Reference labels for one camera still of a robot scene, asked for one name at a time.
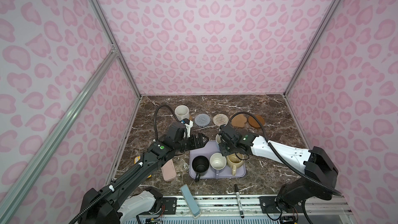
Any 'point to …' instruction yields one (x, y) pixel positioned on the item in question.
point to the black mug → (200, 165)
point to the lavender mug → (217, 162)
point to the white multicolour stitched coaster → (219, 119)
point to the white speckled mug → (182, 112)
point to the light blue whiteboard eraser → (190, 201)
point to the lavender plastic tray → (211, 148)
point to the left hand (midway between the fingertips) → (204, 138)
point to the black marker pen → (239, 200)
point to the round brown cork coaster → (253, 123)
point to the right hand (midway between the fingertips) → (223, 147)
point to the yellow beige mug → (235, 162)
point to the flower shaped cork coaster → (238, 121)
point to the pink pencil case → (169, 171)
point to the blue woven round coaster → (202, 120)
